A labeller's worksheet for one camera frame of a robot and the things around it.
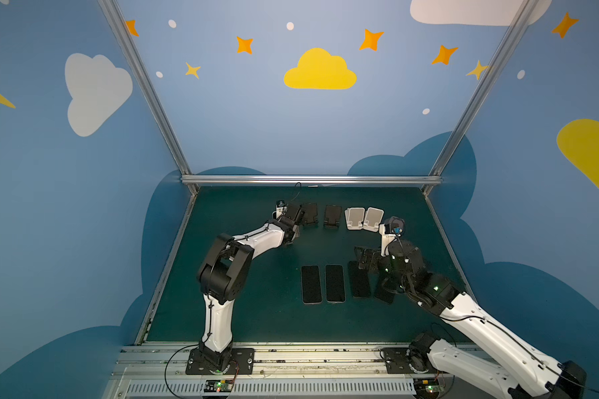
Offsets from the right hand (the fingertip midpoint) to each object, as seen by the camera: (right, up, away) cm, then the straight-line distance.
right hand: (371, 245), depth 77 cm
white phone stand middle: (+1, +8, +28) cm, 29 cm away
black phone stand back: (-8, +9, +30) cm, 32 cm away
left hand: (-27, +5, +23) cm, 36 cm away
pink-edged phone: (-18, -16, +12) cm, 27 cm away
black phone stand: (-18, +11, +28) cm, 35 cm away
